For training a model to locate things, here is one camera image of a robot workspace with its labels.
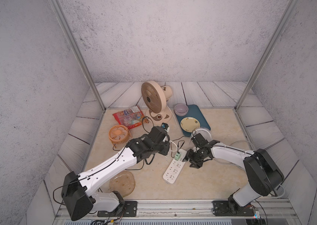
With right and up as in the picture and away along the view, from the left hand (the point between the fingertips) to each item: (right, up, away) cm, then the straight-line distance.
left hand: (169, 145), depth 75 cm
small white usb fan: (+23, +6, +15) cm, 28 cm away
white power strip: (+3, -17, +9) cm, 19 cm away
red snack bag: (-28, +15, +32) cm, 45 cm away
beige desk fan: (-9, +28, +17) cm, 33 cm away
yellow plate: (+16, +10, +34) cm, 39 cm away
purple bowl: (+11, +22, +40) cm, 47 cm away
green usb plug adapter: (+5, -9, +10) cm, 14 cm away
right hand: (+10, -12, +11) cm, 19 cm away
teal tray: (+23, +20, +43) cm, 53 cm away
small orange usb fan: (-33, +4, +20) cm, 39 cm away
